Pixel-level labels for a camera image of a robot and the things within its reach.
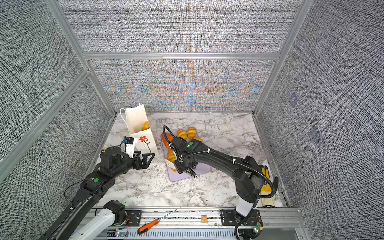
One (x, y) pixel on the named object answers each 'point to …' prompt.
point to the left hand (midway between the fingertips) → (147, 153)
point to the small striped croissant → (146, 126)
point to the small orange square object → (204, 219)
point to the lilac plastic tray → (164, 148)
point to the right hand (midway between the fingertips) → (181, 167)
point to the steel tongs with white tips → (171, 164)
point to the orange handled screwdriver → (149, 225)
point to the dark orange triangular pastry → (170, 138)
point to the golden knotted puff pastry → (198, 139)
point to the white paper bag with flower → (137, 121)
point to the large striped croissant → (171, 157)
